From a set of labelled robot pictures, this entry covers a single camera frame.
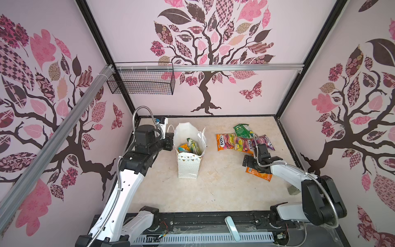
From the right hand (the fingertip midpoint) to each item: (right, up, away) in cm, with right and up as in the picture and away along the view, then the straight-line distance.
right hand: (250, 161), depth 92 cm
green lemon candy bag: (-34, +10, -9) cm, 37 cm away
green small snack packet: (0, +18, +15) cm, 24 cm away
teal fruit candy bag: (-42, +8, -7) cm, 43 cm away
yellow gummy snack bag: (-39, +9, -3) cm, 41 cm away
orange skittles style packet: (-16, +11, +9) cm, 21 cm away
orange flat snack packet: (+8, -8, -5) cm, 12 cm away
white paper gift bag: (-36, +2, -18) cm, 40 cm away
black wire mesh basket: (-66, +52, +3) cm, 85 cm away
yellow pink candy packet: (-2, +9, +5) cm, 11 cm away
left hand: (-44, +16, -21) cm, 51 cm away
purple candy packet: (+11, +13, +8) cm, 19 cm away
